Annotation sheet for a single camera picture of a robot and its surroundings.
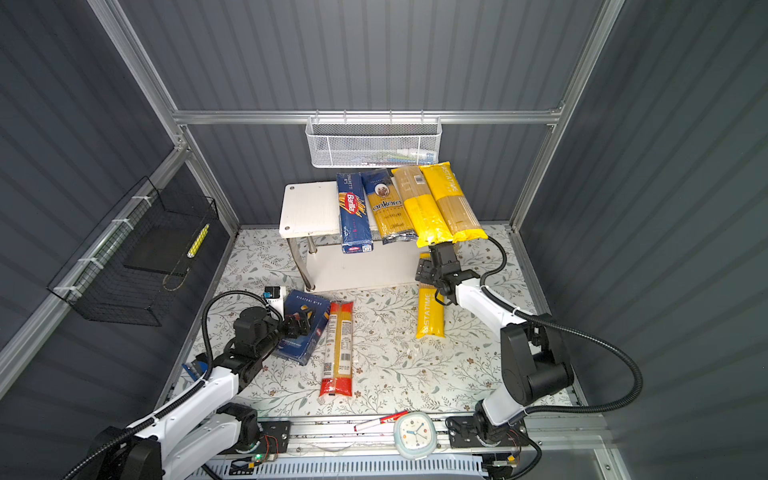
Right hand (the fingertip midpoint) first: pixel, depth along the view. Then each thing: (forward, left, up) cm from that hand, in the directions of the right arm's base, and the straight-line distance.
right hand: (434, 270), depth 92 cm
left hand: (-13, +39, 0) cm, 42 cm away
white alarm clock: (-43, +8, -9) cm, 45 cm away
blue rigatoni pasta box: (-19, +36, +5) cm, 41 cm away
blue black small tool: (-27, +68, -8) cm, 73 cm away
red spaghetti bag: (-30, +28, -9) cm, 42 cm away
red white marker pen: (-40, +16, -11) cm, 44 cm away
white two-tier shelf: (0, +34, +22) cm, 41 cm away
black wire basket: (-14, +77, +19) cm, 81 cm away
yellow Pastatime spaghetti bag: (-11, +1, -8) cm, 14 cm away
